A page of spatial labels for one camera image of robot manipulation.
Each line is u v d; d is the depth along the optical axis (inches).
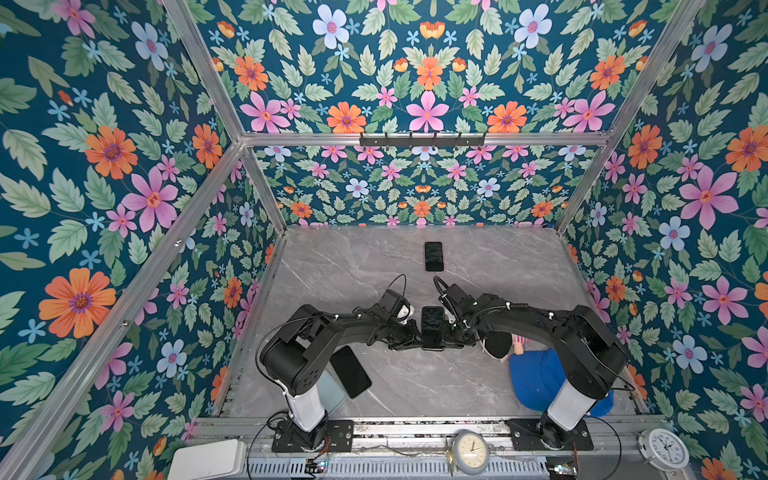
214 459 27.2
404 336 31.8
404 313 32.3
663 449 27.1
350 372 33.9
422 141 36.6
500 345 31.6
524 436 28.8
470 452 26.8
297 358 18.4
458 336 30.2
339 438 28.8
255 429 29.0
